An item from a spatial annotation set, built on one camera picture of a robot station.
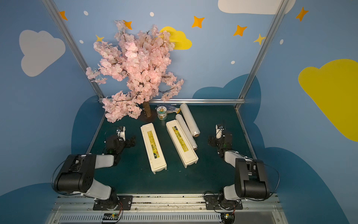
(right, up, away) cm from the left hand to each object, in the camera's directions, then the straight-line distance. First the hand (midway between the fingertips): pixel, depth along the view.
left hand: (128, 133), depth 95 cm
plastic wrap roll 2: (+45, -6, -1) cm, 45 cm away
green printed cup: (+22, +15, +13) cm, 29 cm away
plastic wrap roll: (+43, +9, +13) cm, 46 cm away
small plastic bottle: (+29, +19, +24) cm, 42 cm away
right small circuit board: (+62, -43, -21) cm, 78 cm away
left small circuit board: (-1, -42, -21) cm, 47 cm away
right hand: (+62, 0, 0) cm, 62 cm away
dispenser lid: (+19, -9, -8) cm, 23 cm away
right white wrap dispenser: (+37, -6, -6) cm, 37 cm away
